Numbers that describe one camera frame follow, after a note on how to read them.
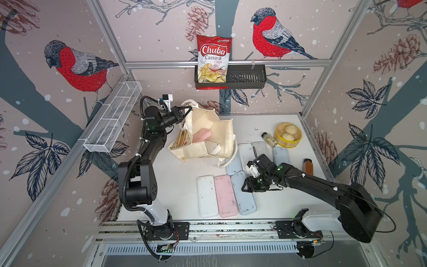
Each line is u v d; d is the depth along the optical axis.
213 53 0.83
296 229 0.66
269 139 1.03
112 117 0.78
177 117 0.73
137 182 0.46
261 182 0.70
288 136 1.01
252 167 0.78
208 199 0.81
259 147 1.01
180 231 0.73
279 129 1.10
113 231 0.76
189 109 0.79
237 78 1.07
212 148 0.91
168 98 0.76
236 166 0.93
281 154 0.98
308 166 0.93
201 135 1.02
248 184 0.73
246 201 0.79
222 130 1.00
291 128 1.04
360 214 0.41
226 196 0.81
